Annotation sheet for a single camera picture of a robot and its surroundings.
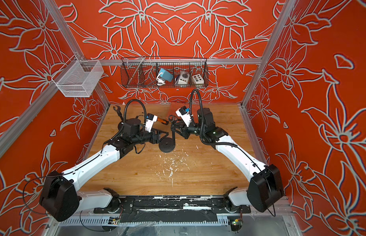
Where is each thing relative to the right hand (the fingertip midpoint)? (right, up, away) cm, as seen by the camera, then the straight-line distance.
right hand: (170, 127), depth 71 cm
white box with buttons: (+17, +29, +23) cm, 41 cm away
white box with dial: (+7, +29, +19) cm, 36 cm away
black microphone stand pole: (-36, +9, +22) cm, 43 cm away
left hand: (-3, -3, +6) cm, 7 cm away
